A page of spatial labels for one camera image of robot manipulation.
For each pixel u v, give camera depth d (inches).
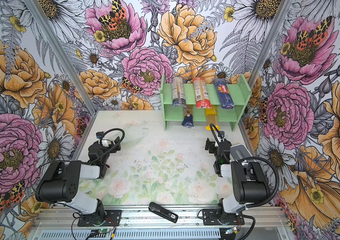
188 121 37.1
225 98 33.5
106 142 32.1
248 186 17.8
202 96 34.3
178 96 34.4
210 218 28.9
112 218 29.3
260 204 18.1
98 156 28.2
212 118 38.3
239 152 36.8
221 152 26.6
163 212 28.2
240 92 37.6
